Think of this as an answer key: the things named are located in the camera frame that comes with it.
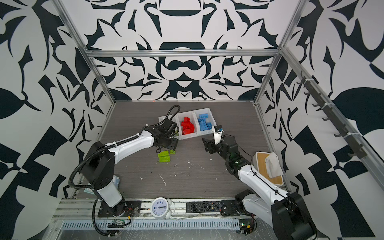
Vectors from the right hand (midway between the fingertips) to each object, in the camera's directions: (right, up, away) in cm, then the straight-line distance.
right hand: (208, 136), depth 82 cm
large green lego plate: (-26, -13, +9) cm, 30 cm away
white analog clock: (-24, -33, -9) cm, 42 cm away
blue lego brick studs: (-1, +10, +26) cm, 28 cm away
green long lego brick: (-21, -11, +11) cm, 26 cm away
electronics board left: (-44, -41, -9) cm, 61 cm away
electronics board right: (+17, -41, -11) cm, 46 cm away
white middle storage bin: (-16, +9, +20) cm, 28 cm away
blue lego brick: (-1, +4, +20) cm, 20 cm away
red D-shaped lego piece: (-12, +3, +18) cm, 22 cm away
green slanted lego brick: (-26, -15, +8) cm, 31 cm away
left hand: (-20, -4, +7) cm, 22 cm away
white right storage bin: (+4, +9, +20) cm, 23 cm away
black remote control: (0, -34, -7) cm, 35 cm away
